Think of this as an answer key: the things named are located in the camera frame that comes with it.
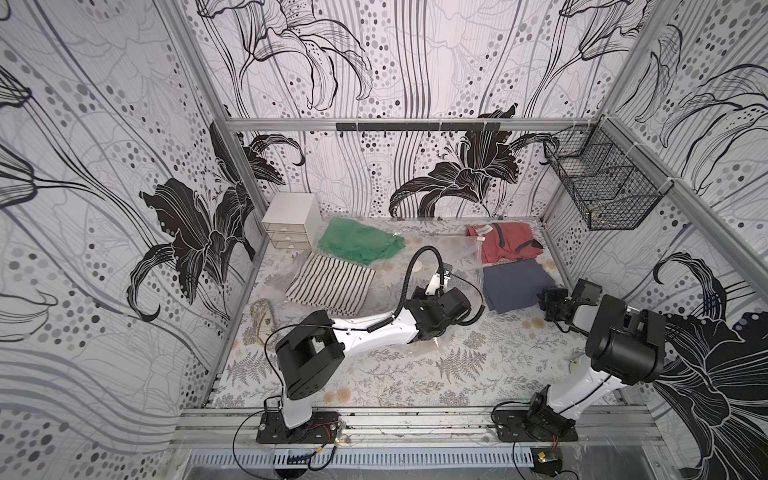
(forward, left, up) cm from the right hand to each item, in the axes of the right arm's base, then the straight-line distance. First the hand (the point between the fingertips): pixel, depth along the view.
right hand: (543, 286), depth 98 cm
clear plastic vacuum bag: (+15, +25, -2) cm, 29 cm away
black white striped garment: (0, +71, +2) cm, 71 cm away
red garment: (+19, +8, +2) cm, 21 cm away
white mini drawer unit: (+19, +85, +14) cm, 88 cm away
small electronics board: (-47, +12, -3) cm, 49 cm away
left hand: (-8, +39, +10) cm, 41 cm away
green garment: (+16, +60, +4) cm, 62 cm away
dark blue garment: (-1, +10, +2) cm, 10 cm away
